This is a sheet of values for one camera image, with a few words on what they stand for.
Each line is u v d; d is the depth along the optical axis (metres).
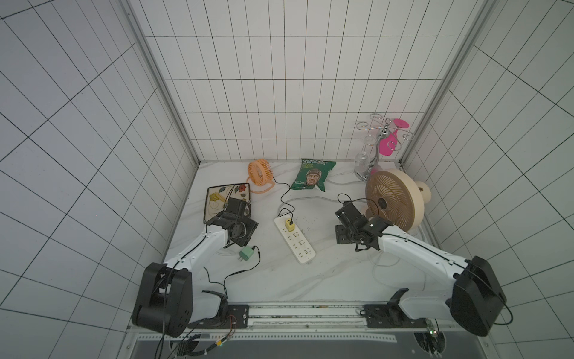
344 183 1.12
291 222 0.87
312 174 1.03
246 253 0.85
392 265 0.82
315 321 0.73
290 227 0.88
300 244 0.87
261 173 1.01
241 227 0.74
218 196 1.07
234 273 0.83
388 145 0.88
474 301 0.41
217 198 1.05
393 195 0.72
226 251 0.85
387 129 0.92
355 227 0.63
